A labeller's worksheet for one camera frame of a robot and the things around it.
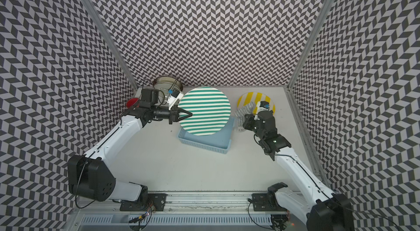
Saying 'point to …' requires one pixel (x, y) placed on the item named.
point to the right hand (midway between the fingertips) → (245, 118)
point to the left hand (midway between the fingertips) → (190, 115)
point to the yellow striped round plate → (254, 97)
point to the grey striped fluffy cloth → (248, 109)
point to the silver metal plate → (165, 84)
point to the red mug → (131, 102)
